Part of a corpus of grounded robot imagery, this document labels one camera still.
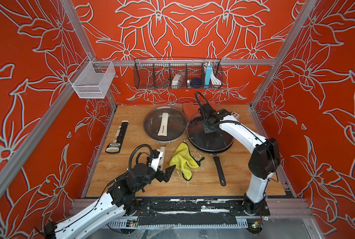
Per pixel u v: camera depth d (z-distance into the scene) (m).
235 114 1.10
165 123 0.91
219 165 0.78
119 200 0.52
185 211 0.73
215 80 0.92
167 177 0.65
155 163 0.61
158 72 1.00
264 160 0.48
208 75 0.86
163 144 0.88
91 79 0.92
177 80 0.91
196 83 0.97
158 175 0.63
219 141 0.95
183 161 0.81
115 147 0.95
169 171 0.64
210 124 0.62
